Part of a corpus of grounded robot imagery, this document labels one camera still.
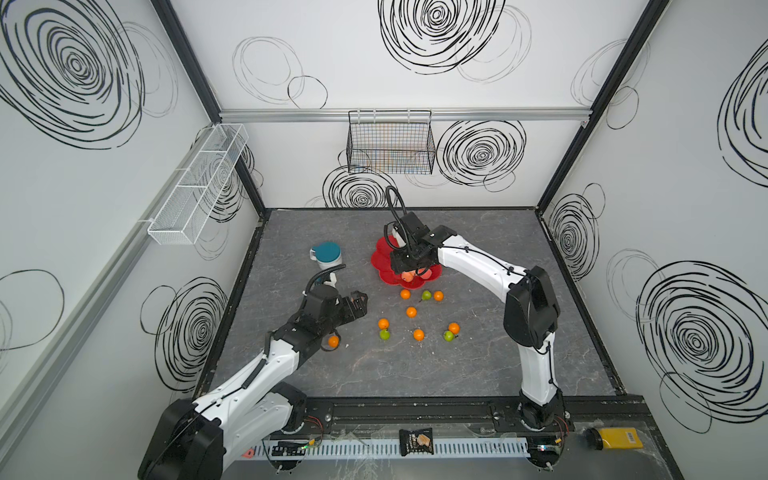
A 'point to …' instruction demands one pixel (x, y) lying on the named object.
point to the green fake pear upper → (426, 295)
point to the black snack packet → (416, 441)
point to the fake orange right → (454, 327)
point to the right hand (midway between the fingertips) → (394, 264)
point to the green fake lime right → (448, 336)
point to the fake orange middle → (411, 311)
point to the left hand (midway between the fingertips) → (359, 300)
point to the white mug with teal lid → (328, 254)
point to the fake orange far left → (333, 341)
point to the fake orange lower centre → (418, 334)
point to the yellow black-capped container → (613, 438)
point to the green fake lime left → (384, 334)
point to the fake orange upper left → (405, 294)
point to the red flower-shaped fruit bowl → (381, 261)
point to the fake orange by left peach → (384, 323)
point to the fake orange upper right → (438, 296)
